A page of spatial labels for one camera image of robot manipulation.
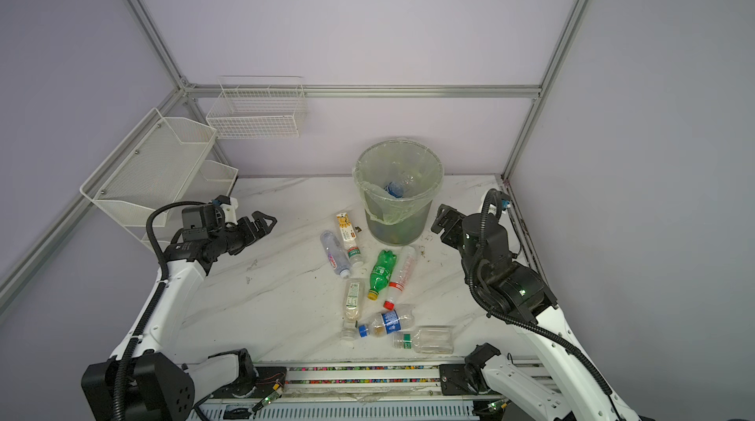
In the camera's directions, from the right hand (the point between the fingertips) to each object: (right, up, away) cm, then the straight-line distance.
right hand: (446, 216), depth 66 cm
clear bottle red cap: (-10, -19, +22) cm, 31 cm away
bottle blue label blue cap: (-13, -29, +12) cm, 34 cm away
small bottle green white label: (-23, -25, +16) cm, 38 cm away
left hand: (-48, -5, +15) cm, 51 cm away
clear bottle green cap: (-3, -35, +14) cm, 38 cm away
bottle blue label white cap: (-11, +8, +39) cm, 41 cm away
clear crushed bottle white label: (-31, -14, +29) cm, 45 cm away
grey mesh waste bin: (-6, -7, +33) cm, 34 cm away
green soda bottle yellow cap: (-15, -19, +22) cm, 32 cm away
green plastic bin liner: (-4, +15, +30) cm, 34 cm away
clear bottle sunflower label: (-26, -9, +29) cm, 40 cm away
